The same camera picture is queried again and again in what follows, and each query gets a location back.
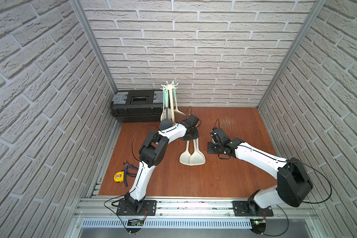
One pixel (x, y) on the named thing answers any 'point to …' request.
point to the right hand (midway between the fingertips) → (211, 147)
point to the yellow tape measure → (119, 176)
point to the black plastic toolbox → (137, 106)
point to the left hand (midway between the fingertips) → (198, 134)
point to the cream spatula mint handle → (176, 111)
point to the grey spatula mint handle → (166, 123)
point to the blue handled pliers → (126, 165)
